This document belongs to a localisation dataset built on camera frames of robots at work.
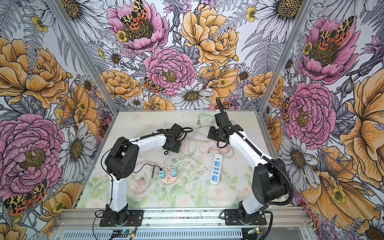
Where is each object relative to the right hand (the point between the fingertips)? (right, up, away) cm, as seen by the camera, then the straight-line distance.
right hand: (211, 138), depth 87 cm
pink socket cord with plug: (-39, -23, -3) cm, 45 cm away
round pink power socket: (-24, -22, -2) cm, 33 cm away
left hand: (-24, -9, +11) cm, 28 cm away
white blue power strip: (+3, -19, 0) cm, 19 cm away
